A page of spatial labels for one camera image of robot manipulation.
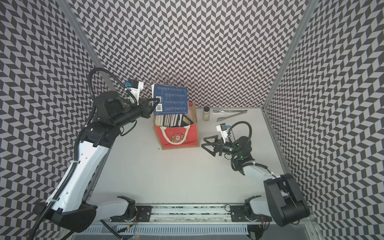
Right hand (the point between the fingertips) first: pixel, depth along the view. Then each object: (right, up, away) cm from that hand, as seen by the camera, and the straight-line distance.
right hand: (203, 145), depth 73 cm
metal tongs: (+14, +14, +36) cm, 41 cm away
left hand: (-19, +20, -11) cm, 30 cm away
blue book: (-11, +12, +21) cm, 27 cm away
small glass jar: (+3, +16, +36) cm, 39 cm away
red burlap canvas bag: (-14, +2, +16) cm, 22 cm away
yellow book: (-26, +12, +14) cm, 32 cm away
